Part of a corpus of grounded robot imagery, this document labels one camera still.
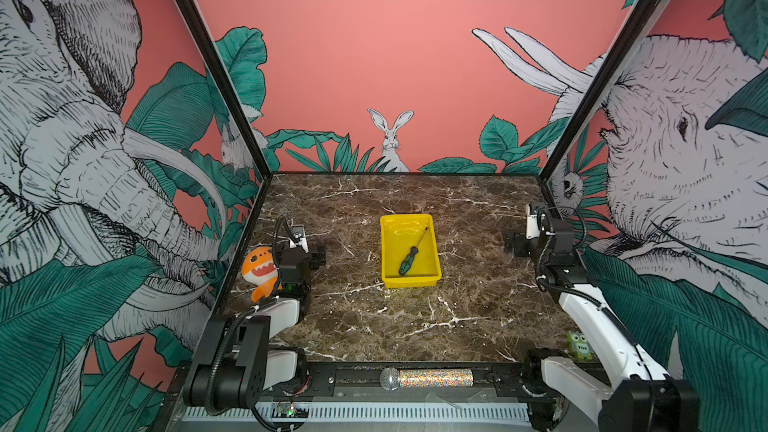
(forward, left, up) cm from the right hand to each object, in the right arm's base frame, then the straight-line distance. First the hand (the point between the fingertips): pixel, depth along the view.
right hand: (524, 223), depth 82 cm
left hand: (0, +65, -7) cm, 65 cm away
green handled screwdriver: (-5, +33, -17) cm, 38 cm away
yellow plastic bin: (+2, +31, -18) cm, 36 cm away
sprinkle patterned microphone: (-36, +36, -15) cm, 53 cm away
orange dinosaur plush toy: (-10, +75, -9) cm, 76 cm away
